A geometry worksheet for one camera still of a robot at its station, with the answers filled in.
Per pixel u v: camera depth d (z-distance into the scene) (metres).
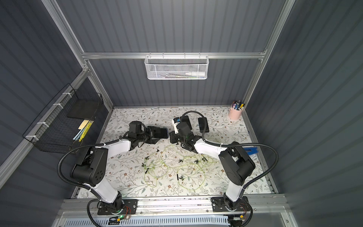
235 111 1.05
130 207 0.73
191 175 0.85
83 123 0.76
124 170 0.87
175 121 0.79
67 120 0.75
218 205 0.74
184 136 0.69
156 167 0.87
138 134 0.77
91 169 0.47
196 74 0.87
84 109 0.83
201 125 1.08
